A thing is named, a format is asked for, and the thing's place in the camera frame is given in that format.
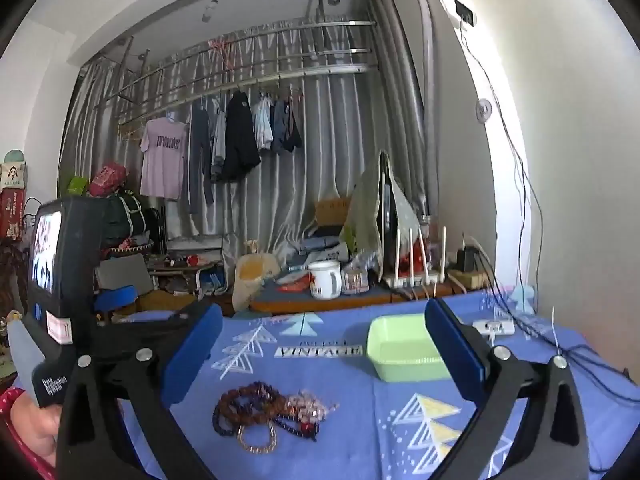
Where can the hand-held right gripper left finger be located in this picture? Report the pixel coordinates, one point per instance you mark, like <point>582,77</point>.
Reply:
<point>192,355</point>

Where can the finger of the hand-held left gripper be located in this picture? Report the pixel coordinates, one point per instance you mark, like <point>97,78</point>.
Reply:
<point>117,297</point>
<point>142,332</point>

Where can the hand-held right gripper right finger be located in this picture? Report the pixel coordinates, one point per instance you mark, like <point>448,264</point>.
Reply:
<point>456,355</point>

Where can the green plastic tray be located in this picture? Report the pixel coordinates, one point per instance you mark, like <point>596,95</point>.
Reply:
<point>400,350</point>

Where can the person's left hand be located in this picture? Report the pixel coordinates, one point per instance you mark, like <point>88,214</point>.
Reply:
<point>32,427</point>

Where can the grey board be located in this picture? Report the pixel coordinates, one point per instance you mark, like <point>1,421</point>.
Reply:
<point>122,272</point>

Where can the brown cardboard piece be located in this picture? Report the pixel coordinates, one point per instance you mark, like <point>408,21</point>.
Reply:
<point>165,302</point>

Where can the small white square device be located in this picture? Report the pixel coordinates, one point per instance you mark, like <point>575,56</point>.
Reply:
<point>495,327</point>

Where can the shoe rack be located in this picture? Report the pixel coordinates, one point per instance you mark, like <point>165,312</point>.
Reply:
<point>187,275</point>

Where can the red carton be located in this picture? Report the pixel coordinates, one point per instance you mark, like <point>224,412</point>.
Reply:
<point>12,212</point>

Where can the dark green duffel bag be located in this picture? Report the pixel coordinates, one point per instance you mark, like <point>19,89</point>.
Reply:
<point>132,215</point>

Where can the beige power strip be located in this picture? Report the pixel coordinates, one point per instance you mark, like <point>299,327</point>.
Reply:
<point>467,277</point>

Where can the white router with antennas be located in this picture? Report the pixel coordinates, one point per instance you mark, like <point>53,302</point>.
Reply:
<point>417,277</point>

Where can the light blue cloth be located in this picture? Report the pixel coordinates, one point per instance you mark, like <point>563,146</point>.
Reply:
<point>522,297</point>

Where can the red bag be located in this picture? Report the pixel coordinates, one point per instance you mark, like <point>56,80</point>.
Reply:
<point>107,180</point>

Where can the black charger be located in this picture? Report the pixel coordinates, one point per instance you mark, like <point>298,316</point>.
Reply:
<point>467,259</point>

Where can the white zip tie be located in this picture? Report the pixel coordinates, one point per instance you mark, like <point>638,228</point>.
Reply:
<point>554,330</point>

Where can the red ornament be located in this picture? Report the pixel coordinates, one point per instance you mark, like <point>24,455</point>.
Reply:
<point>410,262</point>

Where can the panda print tote bag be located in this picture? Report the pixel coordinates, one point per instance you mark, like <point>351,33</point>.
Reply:
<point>12,172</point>

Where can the wooden desk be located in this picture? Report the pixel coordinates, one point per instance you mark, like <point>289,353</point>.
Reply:
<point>300,305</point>

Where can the red envelope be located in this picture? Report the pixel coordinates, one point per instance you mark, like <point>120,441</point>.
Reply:
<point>292,288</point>

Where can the crumpled clear plastic bag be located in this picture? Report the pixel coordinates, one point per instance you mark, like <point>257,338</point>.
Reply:
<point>367,265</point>

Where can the blue printed tablecloth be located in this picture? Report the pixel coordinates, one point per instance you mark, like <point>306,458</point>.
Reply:
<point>325,375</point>

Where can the pink t-shirt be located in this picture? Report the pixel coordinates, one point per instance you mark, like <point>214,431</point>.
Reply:
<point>162,160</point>

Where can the white enamel mug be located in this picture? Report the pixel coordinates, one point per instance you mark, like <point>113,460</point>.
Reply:
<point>324,280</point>

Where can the black monitor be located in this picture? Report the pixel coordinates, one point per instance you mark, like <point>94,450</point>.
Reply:
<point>387,210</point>

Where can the folded blue clothes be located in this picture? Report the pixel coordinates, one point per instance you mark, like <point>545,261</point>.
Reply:
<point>320,247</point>

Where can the beige cover cloth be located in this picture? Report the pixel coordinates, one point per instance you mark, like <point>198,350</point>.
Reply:
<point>365,210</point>

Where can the grey garment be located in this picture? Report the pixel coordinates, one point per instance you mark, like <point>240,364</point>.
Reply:
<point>218,145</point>

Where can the cardboard box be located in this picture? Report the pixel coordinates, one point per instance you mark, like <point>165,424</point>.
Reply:
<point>332,210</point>

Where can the dark jacket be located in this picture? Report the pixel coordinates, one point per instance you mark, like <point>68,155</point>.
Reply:
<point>240,135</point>

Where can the light blue shirt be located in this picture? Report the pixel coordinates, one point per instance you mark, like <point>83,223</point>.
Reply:
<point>262,125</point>

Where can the dark shorts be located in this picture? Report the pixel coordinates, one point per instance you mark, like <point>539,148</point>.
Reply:
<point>287,130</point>

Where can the clear suction hook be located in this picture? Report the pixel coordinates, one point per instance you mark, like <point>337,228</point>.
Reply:
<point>484,110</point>

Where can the silver curtain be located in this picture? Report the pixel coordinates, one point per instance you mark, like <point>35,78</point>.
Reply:
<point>325,135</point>

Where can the metal drying rack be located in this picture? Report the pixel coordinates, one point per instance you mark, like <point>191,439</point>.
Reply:
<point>260,55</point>

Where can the black wall socket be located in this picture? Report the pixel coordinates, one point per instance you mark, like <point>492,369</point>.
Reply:
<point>466,14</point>

